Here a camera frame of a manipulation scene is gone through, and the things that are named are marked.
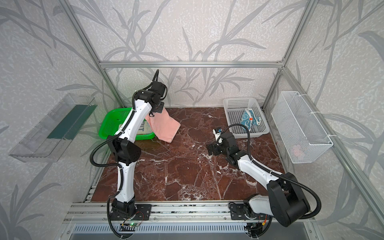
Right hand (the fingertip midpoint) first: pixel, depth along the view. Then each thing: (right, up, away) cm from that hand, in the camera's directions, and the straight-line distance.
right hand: (213, 138), depth 88 cm
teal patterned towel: (+26, +12, +16) cm, 33 cm away
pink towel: (-33, +6, +13) cm, 36 cm away
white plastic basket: (+19, +21, +31) cm, 42 cm away
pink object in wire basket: (+41, -5, -15) cm, 43 cm away
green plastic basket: (-72, +10, +19) cm, 75 cm away
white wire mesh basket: (+35, +3, -28) cm, 45 cm away
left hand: (-35, +21, 0) cm, 41 cm away
